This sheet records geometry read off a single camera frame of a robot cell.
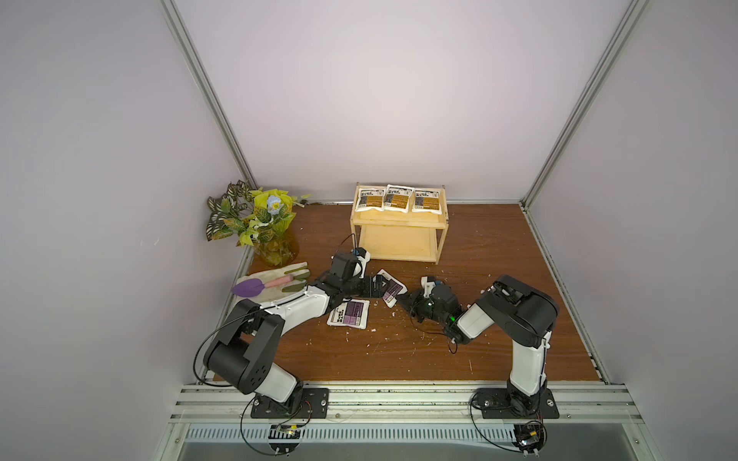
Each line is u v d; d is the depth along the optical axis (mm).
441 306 747
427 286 898
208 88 850
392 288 941
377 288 794
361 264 743
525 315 509
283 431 714
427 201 913
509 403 660
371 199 910
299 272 986
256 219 888
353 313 895
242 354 439
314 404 728
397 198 919
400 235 1064
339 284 701
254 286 966
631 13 709
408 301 837
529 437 697
